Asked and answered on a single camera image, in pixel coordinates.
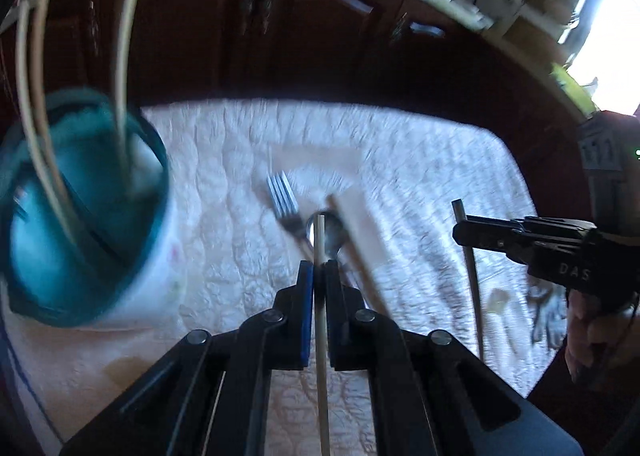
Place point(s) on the steel fork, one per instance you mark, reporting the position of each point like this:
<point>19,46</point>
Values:
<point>286,210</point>

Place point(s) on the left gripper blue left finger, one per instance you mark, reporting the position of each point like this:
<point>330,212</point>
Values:
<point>290,340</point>

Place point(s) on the person right hand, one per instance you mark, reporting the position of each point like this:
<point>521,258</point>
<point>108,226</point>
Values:
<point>588,326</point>

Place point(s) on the white quilted table cloth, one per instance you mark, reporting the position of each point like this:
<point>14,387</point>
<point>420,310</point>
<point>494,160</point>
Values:
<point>237,256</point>

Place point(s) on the white floral cup teal interior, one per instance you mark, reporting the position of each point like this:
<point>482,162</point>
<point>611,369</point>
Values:
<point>123,268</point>

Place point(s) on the steel spoon wooden handle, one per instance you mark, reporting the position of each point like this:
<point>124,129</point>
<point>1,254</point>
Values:
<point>335,238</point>

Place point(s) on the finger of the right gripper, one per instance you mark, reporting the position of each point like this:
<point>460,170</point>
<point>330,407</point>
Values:
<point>491,235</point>

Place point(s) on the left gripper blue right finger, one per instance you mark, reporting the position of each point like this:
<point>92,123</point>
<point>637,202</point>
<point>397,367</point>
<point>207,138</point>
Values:
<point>342,304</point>

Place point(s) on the metal chopstick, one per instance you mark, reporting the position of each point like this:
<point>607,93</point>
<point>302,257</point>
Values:
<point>469,258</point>
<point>320,328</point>

